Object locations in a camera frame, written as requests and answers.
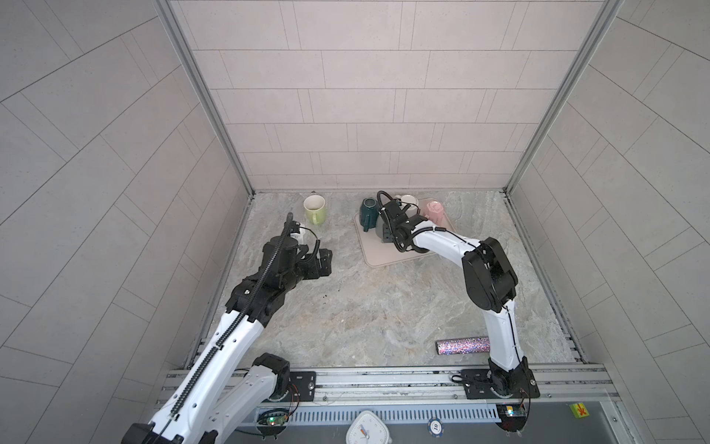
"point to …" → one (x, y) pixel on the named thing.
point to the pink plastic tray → (376, 252)
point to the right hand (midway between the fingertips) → (391, 231)
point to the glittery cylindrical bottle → (462, 345)
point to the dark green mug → (369, 213)
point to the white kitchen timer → (368, 429)
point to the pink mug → (435, 213)
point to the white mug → (412, 209)
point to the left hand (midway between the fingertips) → (323, 251)
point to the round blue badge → (435, 427)
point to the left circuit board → (272, 423)
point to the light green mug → (315, 209)
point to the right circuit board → (512, 416)
